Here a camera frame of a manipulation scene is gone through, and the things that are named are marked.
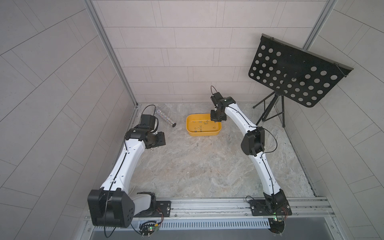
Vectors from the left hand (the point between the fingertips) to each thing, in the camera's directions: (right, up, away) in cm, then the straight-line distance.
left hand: (163, 138), depth 81 cm
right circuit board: (+56, -39, -12) cm, 69 cm away
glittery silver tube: (-4, +11, +22) cm, 25 cm away
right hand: (+30, +10, +20) cm, 37 cm away
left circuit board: (-4, -39, -13) cm, 41 cm away
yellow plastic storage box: (+21, +6, +23) cm, 32 cm away
